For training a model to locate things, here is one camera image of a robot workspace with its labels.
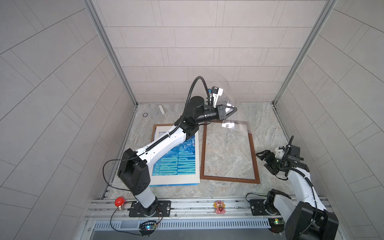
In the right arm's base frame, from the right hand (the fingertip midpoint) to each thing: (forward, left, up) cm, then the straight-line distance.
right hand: (260, 157), depth 83 cm
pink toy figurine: (-22, +26, -3) cm, 34 cm away
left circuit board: (-28, +59, -1) cm, 65 cm away
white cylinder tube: (+43, +60, 0) cm, 74 cm away
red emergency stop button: (-18, +74, -1) cm, 76 cm away
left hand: (+6, +16, +34) cm, 38 cm away
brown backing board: (+26, +64, -2) cm, 69 cm away
